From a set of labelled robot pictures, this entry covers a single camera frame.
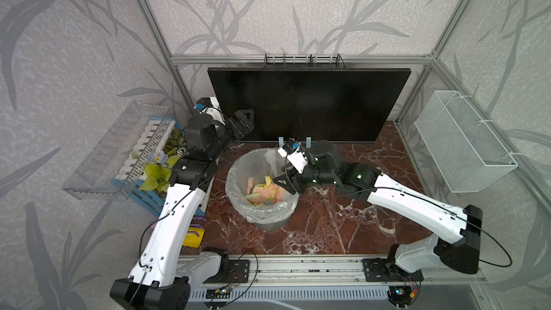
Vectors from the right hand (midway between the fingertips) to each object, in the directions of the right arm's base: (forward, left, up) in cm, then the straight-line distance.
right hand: (278, 172), depth 66 cm
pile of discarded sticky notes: (+3, +6, -23) cm, 24 cm away
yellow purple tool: (-10, +33, -28) cm, 45 cm away
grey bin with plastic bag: (+10, +8, -10) cm, 16 cm away
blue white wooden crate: (-4, +40, +6) cm, 41 cm away
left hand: (+14, +10, +11) cm, 20 cm away
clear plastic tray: (+2, +53, 0) cm, 53 cm away
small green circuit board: (-28, +21, -29) cm, 46 cm away
